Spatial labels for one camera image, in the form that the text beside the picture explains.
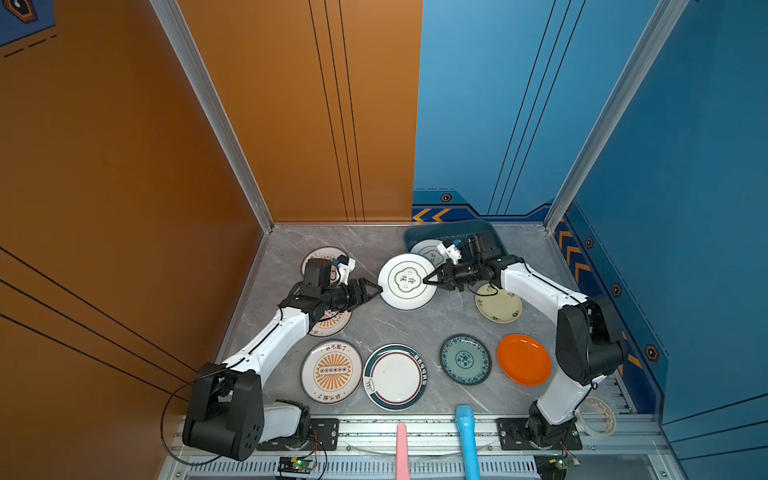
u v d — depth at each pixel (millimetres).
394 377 823
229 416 418
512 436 725
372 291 792
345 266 786
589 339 470
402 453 707
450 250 828
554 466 702
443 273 790
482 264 713
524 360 850
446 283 770
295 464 709
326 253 1089
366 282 757
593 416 768
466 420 730
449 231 1148
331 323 923
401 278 849
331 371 830
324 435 735
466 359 851
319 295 664
